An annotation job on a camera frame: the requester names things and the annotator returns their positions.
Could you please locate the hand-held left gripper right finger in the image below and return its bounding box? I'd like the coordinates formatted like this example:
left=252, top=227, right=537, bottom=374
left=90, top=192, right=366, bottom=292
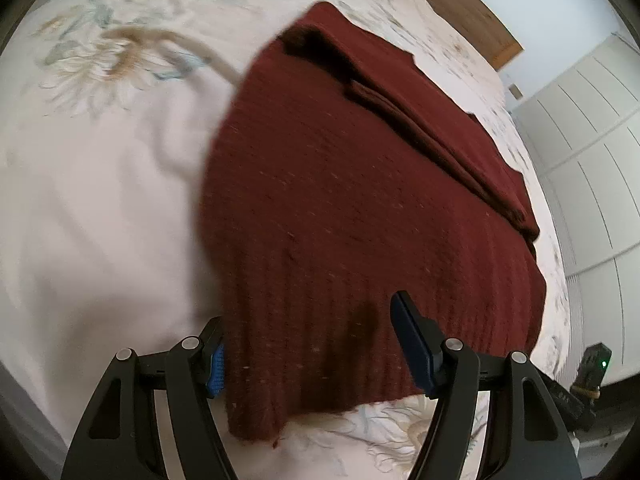
left=390, top=291, right=583, bottom=480

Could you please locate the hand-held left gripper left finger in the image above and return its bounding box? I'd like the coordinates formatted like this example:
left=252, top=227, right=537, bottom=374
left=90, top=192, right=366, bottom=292
left=60, top=316, right=241, bottom=480

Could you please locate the dark red knit sweater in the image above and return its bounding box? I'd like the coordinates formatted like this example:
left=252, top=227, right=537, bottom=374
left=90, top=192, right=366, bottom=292
left=199, top=1, right=547, bottom=448

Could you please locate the floral pink duvet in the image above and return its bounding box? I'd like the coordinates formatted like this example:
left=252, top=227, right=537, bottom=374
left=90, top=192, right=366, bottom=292
left=0, top=0, right=573, bottom=480

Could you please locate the white panelled wardrobe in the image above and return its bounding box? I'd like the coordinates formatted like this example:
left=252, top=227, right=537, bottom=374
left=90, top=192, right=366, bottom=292
left=515, top=32, right=640, bottom=391

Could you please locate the wooden headboard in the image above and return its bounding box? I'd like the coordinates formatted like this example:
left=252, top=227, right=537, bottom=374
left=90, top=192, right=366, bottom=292
left=395, top=0, right=525, bottom=72

